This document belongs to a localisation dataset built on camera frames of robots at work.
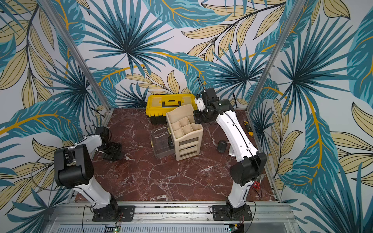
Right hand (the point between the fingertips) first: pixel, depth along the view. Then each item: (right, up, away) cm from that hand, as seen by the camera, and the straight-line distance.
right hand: (197, 118), depth 80 cm
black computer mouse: (-15, -14, +7) cm, 22 cm away
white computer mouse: (+24, -22, +16) cm, 36 cm away
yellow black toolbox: (-26, +9, +19) cm, 33 cm away
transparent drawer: (-25, -14, +22) cm, 36 cm away
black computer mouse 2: (+18, -18, +17) cm, 30 cm away
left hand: (-49, -22, +14) cm, 55 cm away
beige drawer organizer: (-6, -8, -7) cm, 12 cm away
